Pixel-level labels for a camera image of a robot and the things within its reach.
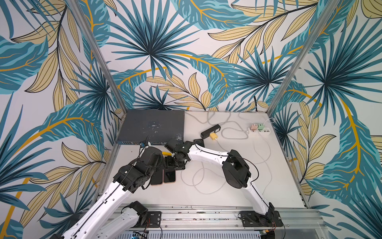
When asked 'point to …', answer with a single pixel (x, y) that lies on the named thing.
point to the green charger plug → (260, 127)
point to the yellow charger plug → (213, 136)
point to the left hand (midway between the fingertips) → (158, 162)
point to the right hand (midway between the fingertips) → (160, 181)
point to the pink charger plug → (253, 127)
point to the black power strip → (206, 134)
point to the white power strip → (266, 131)
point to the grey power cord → (226, 121)
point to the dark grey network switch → (157, 127)
